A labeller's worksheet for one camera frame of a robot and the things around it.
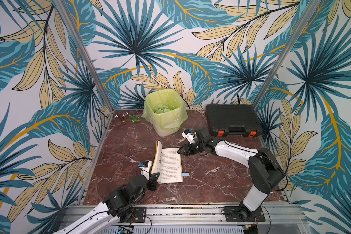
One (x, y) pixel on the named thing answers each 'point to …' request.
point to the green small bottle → (134, 119)
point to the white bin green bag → (165, 109)
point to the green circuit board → (125, 229)
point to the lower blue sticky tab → (185, 174)
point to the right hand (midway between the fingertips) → (180, 150)
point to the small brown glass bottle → (124, 119)
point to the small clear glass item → (117, 116)
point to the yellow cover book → (167, 162)
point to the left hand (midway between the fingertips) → (158, 176)
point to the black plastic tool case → (224, 119)
